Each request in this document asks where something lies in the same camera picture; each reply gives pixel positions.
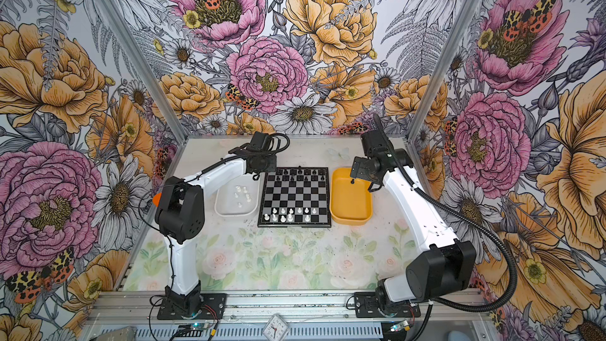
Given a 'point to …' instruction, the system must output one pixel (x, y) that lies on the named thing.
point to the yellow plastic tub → (351, 204)
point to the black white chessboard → (295, 197)
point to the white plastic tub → (239, 197)
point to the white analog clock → (277, 328)
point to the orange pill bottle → (156, 199)
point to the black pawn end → (352, 181)
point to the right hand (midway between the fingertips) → (370, 180)
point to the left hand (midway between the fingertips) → (269, 168)
